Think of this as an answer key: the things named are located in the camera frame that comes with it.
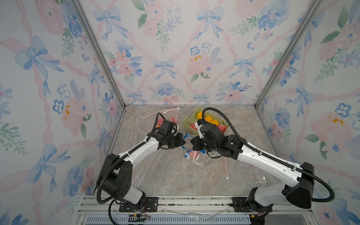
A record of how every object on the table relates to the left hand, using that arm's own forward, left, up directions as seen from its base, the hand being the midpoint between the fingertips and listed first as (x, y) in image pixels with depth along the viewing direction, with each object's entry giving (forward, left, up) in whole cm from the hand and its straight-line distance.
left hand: (187, 141), depth 84 cm
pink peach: (+15, -25, -7) cm, 30 cm away
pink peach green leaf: (-11, -3, +5) cm, 12 cm away
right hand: (-5, -2, +10) cm, 11 cm away
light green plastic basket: (+29, -8, -8) cm, 31 cm away
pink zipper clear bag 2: (-14, -38, -13) cm, 42 cm away
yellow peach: (+21, -21, -8) cm, 31 cm away
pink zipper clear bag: (+32, +12, -12) cm, 36 cm away
